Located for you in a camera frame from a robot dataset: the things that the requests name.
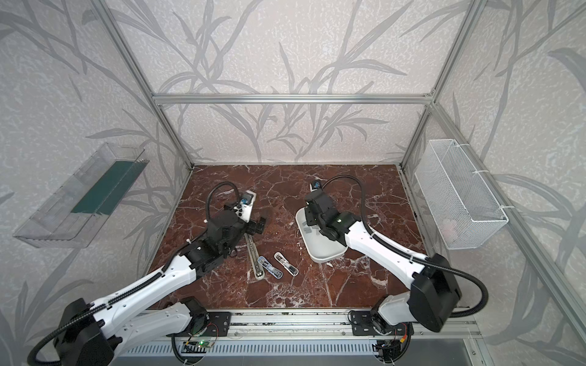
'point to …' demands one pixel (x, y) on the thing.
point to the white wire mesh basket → (462, 210)
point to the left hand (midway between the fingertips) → (257, 198)
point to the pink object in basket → (446, 232)
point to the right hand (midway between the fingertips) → (315, 199)
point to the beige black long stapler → (258, 269)
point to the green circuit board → (204, 344)
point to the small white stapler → (288, 266)
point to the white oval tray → (320, 249)
